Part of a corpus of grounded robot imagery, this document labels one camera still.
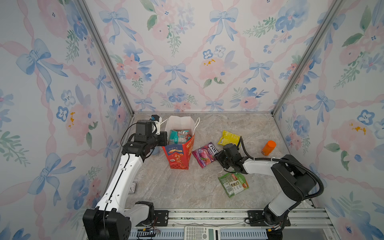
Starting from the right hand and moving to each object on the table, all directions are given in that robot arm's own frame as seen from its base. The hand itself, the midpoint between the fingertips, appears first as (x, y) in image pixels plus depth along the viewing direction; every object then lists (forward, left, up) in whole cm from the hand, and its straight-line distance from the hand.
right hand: (214, 155), depth 94 cm
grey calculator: (-40, +8, 0) cm, 41 cm away
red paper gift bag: (-8, +20, +14) cm, 26 cm away
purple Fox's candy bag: (0, +5, 0) cm, 5 cm away
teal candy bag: (+1, +18, +18) cm, 26 cm away
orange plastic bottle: (+3, -33, +5) cm, 34 cm away
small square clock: (-21, +46, +1) cm, 50 cm away
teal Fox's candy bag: (+1, +24, +15) cm, 29 cm away
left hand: (0, +26, +23) cm, 35 cm away
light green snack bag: (-17, -10, -1) cm, 20 cm away
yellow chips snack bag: (+13, -10, 0) cm, 17 cm away
